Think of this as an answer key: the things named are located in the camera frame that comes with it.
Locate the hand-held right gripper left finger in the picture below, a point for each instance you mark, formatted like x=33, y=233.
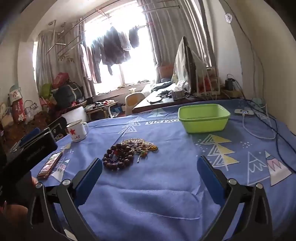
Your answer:
x=90, y=180

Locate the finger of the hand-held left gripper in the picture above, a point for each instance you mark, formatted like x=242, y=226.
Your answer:
x=30, y=138
x=57, y=122

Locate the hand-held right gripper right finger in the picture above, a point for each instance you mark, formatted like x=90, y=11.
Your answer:
x=210, y=180

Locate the green plastic basin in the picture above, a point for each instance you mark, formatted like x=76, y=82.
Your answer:
x=203, y=115

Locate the person's left hand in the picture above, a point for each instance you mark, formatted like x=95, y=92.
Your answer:
x=16, y=209

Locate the white bucket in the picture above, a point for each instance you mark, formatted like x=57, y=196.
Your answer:
x=75, y=113

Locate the white mug with red star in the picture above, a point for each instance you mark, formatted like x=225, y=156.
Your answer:
x=76, y=132

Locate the smartphone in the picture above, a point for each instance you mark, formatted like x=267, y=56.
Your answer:
x=49, y=165

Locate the red patterned bag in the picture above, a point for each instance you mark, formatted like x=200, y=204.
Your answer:
x=19, y=111

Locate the dark duffel bag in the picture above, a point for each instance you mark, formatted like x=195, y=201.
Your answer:
x=68, y=93

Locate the green bag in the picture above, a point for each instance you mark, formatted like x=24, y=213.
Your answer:
x=46, y=90

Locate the cluttered low table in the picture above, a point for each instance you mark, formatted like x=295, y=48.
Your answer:
x=101, y=107

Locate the grey curtain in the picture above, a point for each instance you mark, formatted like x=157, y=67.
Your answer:
x=46, y=69
x=166, y=34

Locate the blue printed tablecloth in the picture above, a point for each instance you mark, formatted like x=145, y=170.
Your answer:
x=150, y=197

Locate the pink hanging shirt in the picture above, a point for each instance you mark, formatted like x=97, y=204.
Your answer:
x=89, y=62

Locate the white power strip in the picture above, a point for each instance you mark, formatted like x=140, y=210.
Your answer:
x=244, y=112

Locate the cream plastic chair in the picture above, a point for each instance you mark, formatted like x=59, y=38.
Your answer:
x=133, y=100

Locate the metal drying rack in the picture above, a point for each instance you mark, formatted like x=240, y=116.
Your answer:
x=67, y=39

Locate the wooden desk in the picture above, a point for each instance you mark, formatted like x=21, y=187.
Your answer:
x=148, y=102

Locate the dark hanging jacket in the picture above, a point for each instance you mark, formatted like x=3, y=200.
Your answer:
x=114, y=48

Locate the wooden slatted rack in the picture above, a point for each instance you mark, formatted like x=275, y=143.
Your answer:
x=209, y=83

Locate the small dark hanging garment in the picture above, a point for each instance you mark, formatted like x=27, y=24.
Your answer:
x=134, y=37

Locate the silver and black folded cover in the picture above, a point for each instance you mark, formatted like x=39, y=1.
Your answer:
x=187, y=64

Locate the clear suction hook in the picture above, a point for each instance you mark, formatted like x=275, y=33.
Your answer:
x=228, y=18

